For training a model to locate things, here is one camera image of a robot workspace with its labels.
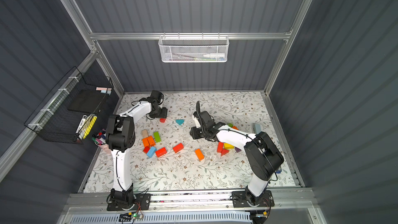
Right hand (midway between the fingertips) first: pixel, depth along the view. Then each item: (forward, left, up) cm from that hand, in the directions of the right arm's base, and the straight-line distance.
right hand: (193, 132), depth 89 cm
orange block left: (-3, +27, -6) cm, 28 cm away
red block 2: (-5, -15, -8) cm, 18 cm away
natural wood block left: (+1, +30, -5) cm, 31 cm away
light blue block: (-9, +24, -7) cm, 27 cm away
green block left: (+2, +24, -9) cm, 25 cm away
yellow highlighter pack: (-9, +46, +20) cm, 51 cm away
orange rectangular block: (-10, -3, -8) cm, 13 cm away
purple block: (-7, -26, -8) cm, 28 cm away
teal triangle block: (+13, +11, -9) cm, 19 cm away
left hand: (+17, +23, -5) cm, 29 cm away
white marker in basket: (+39, -12, +25) cm, 48 cm away
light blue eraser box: (+5, -38, -3) cm, 39 cm away
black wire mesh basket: (-6, +59, +23) cm, 63 cm away
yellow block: (-5, -20, -7) cm, 22 cm away
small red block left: (-8, +28, -6) cm, 30 cm away
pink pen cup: (-7, +50, +4) cm, 50 cm away
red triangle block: (-8, -18, -8) cm, 21 cm away
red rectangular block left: (-9, +19, -7) cm, 22 cm away
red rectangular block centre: (-7, +10, -6) cm, 14 cm away
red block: (+14, +22, -8) cm, 27 cm away
